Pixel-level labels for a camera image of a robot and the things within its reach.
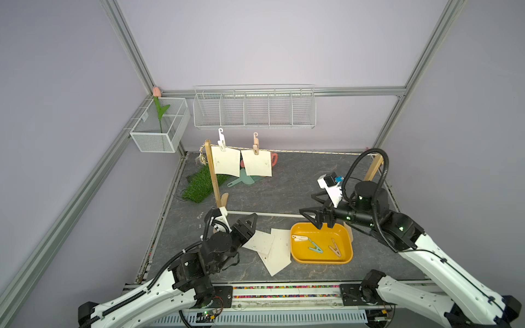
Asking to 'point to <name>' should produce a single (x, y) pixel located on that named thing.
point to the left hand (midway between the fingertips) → (257, 220)
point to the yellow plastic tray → (328, 245)
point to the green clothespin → (317, 249)
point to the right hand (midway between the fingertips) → (307, 202)
